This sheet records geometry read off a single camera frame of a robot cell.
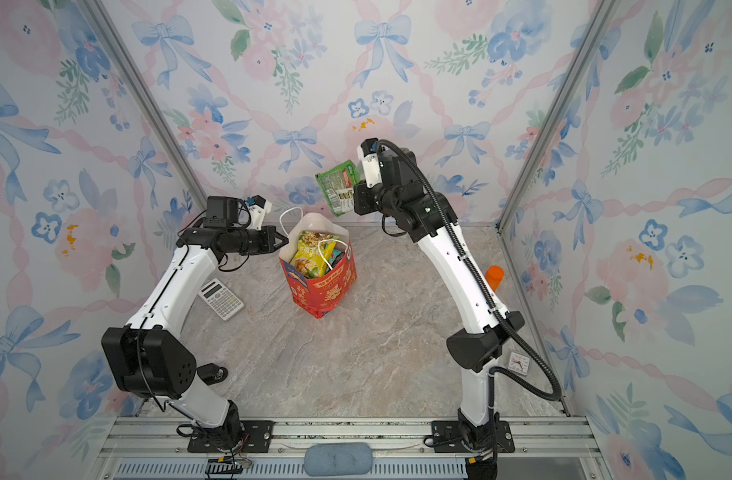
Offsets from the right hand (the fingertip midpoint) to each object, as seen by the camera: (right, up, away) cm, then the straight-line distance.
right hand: (357, 184), depth 70 cm
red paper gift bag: (-12, -28, +14) cm, 33 cm away
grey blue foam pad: (-4, -64, -1) cm, 64 cm away
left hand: (-19, -12, +11) cm, 25 cm away
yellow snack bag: (-13, -16, +14) cm, 25 cm away
